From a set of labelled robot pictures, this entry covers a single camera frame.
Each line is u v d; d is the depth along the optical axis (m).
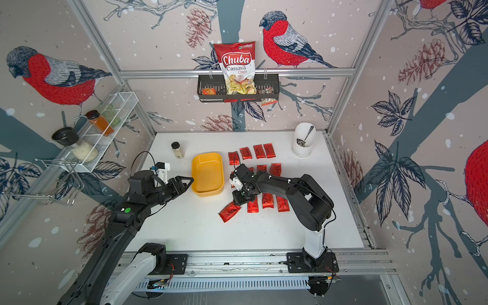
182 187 0.66
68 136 0.60
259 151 1.10
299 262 0.74
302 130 1.03
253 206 0.89
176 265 0.73
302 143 1.09
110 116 0.76
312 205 0.48
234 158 1.07
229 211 0.86
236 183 0.85
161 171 0.69
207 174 1.00
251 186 0.67
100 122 0.71
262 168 1.04
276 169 1.01
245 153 1.08
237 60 0.81
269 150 1.10
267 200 0.90
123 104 0.92
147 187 0.60
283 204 0.90
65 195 0.69
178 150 1.04
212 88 0.93
